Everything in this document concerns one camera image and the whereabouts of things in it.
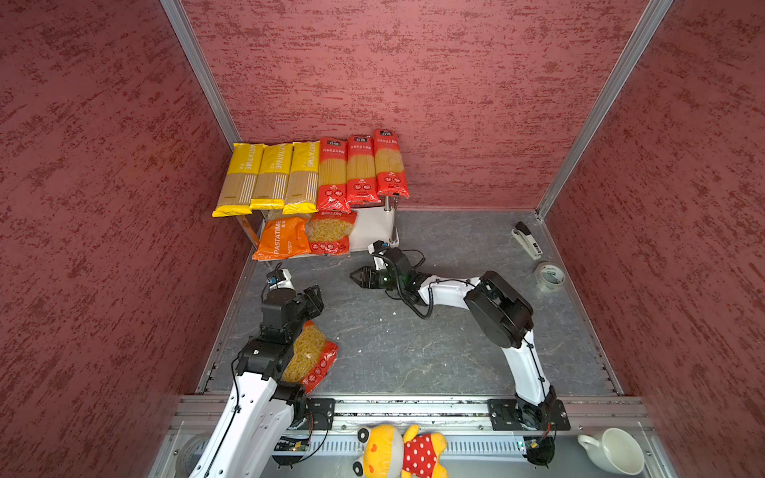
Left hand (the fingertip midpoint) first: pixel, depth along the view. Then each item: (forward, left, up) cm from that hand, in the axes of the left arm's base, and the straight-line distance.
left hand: (313, 296), depth 79 cm
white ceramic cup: (-32, -74, -12) cm, 82 cm away
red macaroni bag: (+30, 0, -4) cm, 30 cm away
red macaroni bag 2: (-13, +1, -13) cm, 18 cm away
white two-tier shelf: (+33, -14, -8) cm, 37 cm away
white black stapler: (+33, -71, -12) cm, 79 cm away
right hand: (+10, -9, -8) cm, 16 cm away
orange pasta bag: (+24, +16, -5) cm, 29 cm away
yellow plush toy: (-34, -21, -7) cm, 40 cm away
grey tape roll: (+17, -77, -15) cm, 81 cm away
